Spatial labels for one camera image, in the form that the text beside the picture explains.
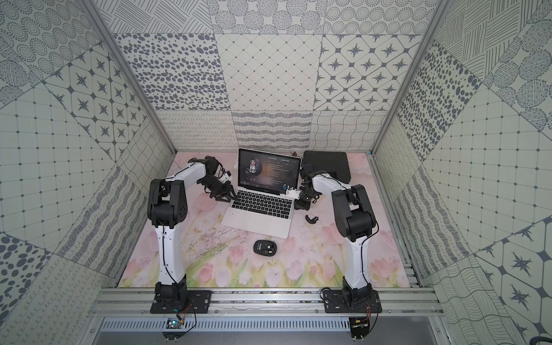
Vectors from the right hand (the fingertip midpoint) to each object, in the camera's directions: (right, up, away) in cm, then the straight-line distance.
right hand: (301, 205), depth 99 cm
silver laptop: (-20, 0, -1) cm, 20 cm away
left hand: (-33, +4, +1) cm, 33 cm away
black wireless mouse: (-16, -14, -15) cm, 26 cm away
